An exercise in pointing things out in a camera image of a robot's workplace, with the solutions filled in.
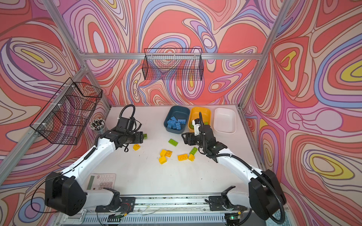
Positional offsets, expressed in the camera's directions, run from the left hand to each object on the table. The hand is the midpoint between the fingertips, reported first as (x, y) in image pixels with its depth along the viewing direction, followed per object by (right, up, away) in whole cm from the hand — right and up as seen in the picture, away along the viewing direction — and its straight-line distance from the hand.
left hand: (140, 135), depth 85 cm
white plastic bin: (+60, +9, +26) cm, 66 cm away
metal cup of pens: (-28, +7, +3) cm, 29 cm away
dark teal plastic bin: (+22, +10, +23) cm, 33 cm away
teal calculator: (+69, -40, -17) cm, 81 cm away
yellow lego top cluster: (+13, -12, +7) cm, 19 cm away
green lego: (+20, -6, +13) cm, 24 cm away
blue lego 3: (+27, +8, +20) cm, 34 cm away
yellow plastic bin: (+35, +15, +27) cm, 47 cm away
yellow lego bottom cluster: (+14, -16, +3) cm, 21 cm away
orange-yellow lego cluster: (+17, -13, +6) cm, 22 cm away
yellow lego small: (-5, -9, +9) cm, 13 cm away
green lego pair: (+34, -11, +8) cm, 37 cm away
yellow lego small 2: (+32, -15, +4) cm, 35 cm away
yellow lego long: (+26, -15, +5) cm, 30 cm away
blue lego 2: (+19, +10, +24) cm, 32 cm away
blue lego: (+23, +5, +20) cm, 31 cm away
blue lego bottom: (+18, +6, +20) cm, 27 cm away
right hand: (+29, -1, -1) cm, 29 cm away
